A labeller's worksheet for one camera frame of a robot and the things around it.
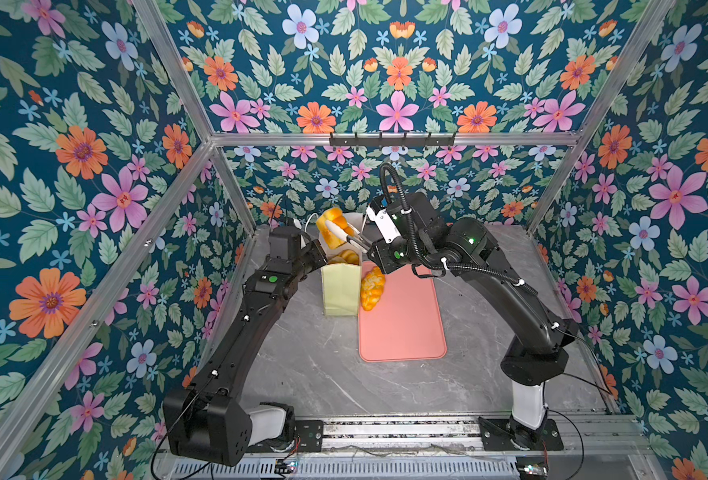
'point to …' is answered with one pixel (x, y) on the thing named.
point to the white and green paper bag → (342, 275)
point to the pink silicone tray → (405, 323)
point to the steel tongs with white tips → (351, 235)
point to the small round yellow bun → (346, 256)
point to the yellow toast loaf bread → (332, 237)
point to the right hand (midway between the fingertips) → (373, 248)
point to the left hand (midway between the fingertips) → (327, 238)
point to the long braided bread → (372, 288)
